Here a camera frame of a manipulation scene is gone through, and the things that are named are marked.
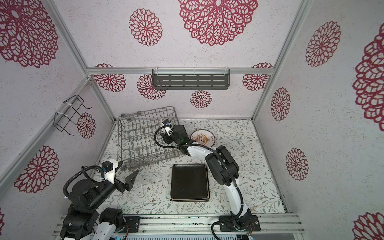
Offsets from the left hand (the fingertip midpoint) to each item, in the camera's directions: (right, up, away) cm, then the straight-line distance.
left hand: (130, 169), depth 68 cm
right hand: (+11, +20, +25) cm, 34 cm away
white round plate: (+29, +11, +5) cm, 32 cm away
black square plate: (+27, -11, +16) cm, 33 cm away
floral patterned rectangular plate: (+31, -18, +9) cm, 37 cm away
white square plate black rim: (+29, -21, +14) cm, 38 cm away
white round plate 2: (+37, +13, +39) cm, 55 cm away
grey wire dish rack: (-11, +9, +37) cm, 40 cm away
